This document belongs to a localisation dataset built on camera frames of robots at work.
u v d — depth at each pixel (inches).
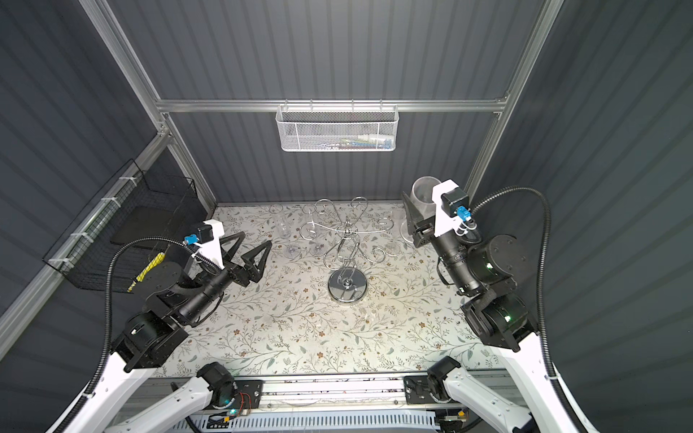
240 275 20.2
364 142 35.9
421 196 17.7
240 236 23.7
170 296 16.3
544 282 15.9
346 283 36.4
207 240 18.7
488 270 13.8
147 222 31.0
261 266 21.6
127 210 30.0
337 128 48.8
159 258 27.4
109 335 16.6
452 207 14.1
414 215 17.6
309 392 29.7
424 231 17.1
